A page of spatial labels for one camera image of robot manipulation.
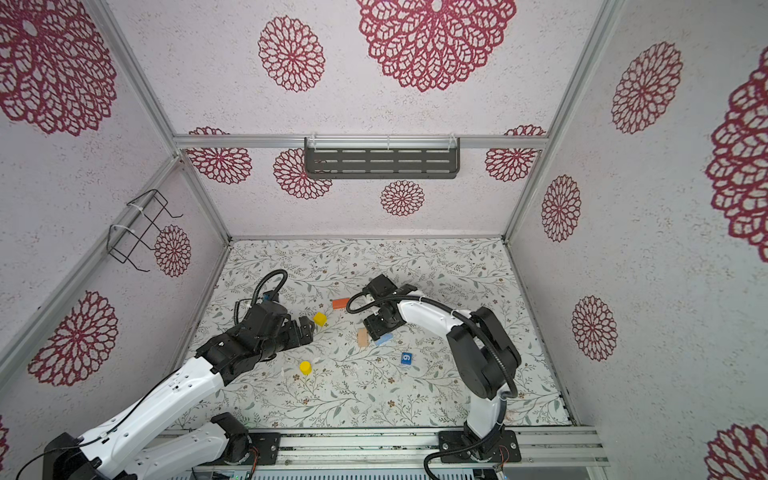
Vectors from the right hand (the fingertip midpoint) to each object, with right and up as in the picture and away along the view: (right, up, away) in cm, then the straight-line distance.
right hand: (379, 322), depth 91 cm
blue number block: (+8, -10, -4) cm, 13 cm away
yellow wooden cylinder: (-21, -12, -6) cm, 25 cm away
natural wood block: (-5, -5, +1) cm, 7 cm away
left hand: (-21, -1, -12) cm, 24 cm away
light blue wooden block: (+2, -2, -11) cm, 11 cm away
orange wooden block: (-13, +5, +11) cm, 18 cm away
